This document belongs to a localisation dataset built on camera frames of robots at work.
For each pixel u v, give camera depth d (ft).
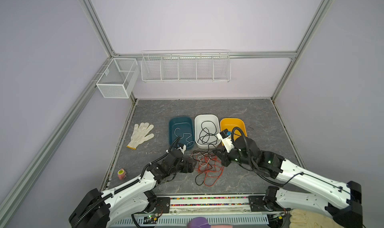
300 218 2.28
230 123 3.54
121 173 2.59
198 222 2.28
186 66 3.19
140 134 3.29
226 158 2.00
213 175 2.75
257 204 2.39
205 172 2.70
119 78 3.39
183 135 3.25
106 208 1.37
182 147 2.51
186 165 2.36
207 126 3.40
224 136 1.98
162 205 2.42
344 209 1.33
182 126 3.34
